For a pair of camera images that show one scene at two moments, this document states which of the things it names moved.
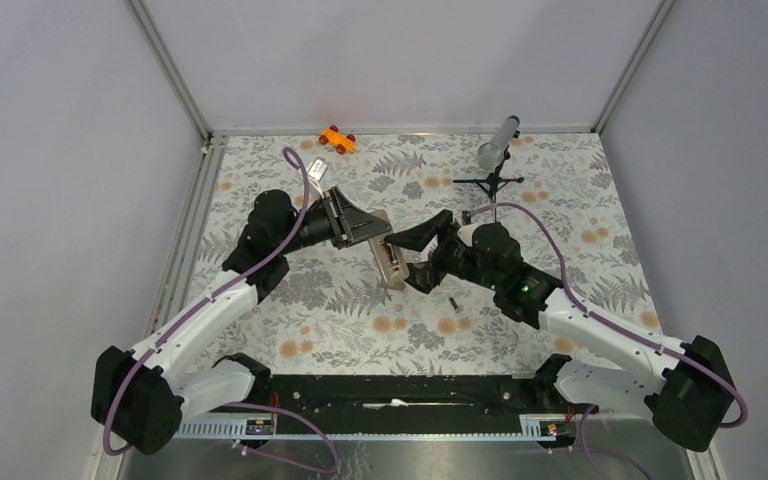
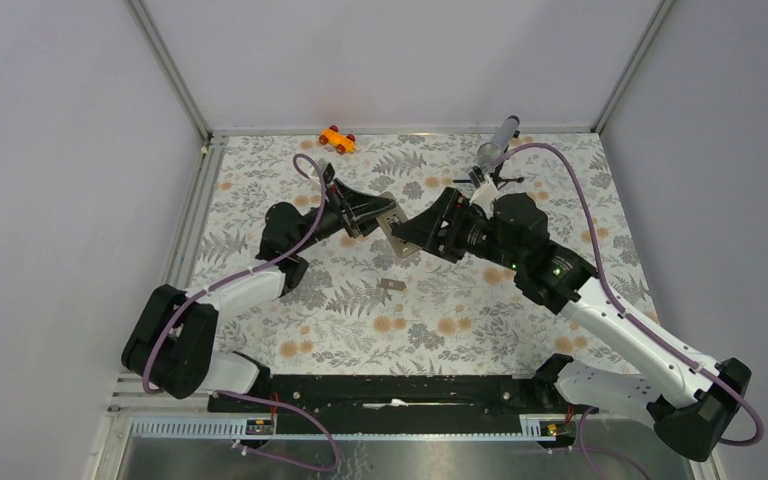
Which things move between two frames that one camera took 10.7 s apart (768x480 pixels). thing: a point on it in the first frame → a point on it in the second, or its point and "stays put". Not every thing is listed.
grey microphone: (491, 154) stays put
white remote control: (390, 258) → (395, 217)
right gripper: (426, 275) → (425, 228)
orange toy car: (343, 143) stays put
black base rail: (397, 404) stays put
